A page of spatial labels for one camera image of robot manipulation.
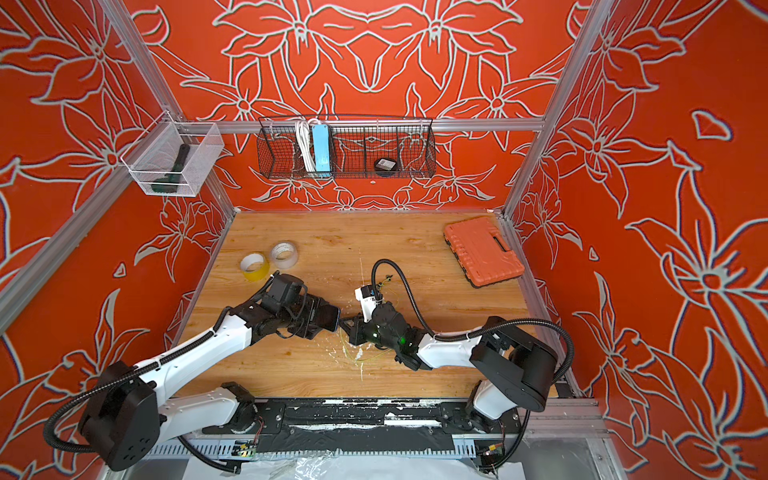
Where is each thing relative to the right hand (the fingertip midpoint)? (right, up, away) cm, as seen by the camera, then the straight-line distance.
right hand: (336, 320), depth 78 cm
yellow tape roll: (-33, +12, +25) cm, 43 cm away
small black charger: (+13, +46, +17) cm, 51 cm away
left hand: (-1, +2, +4) cm, 5 cm away
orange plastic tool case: (+48, +17, +22) cm, 55 cm away
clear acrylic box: (-52, +47, +12) cm, 71 cm away
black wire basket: (+5, +52, +19) cm, 56 cm away
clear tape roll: (-23, +16, +28) cm, 40 cm away
